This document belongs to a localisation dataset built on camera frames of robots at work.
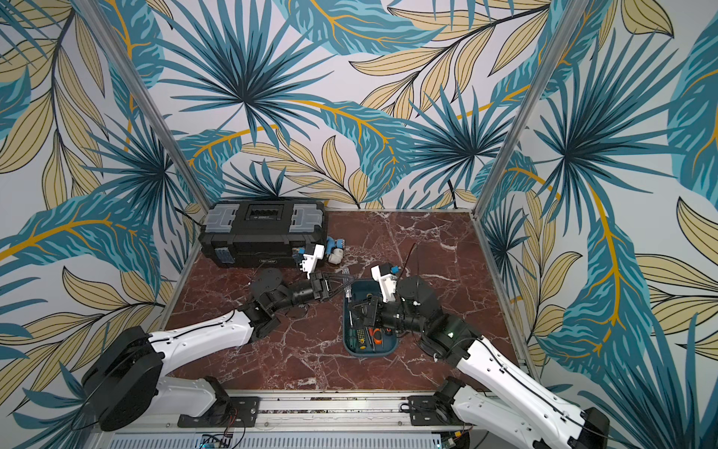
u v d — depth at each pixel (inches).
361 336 33.1
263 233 35.6
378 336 33.7
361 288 25.7
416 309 19.5
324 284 25.5
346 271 27.1
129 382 16.1
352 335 33.2
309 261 27.0
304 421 28.8
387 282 24.7
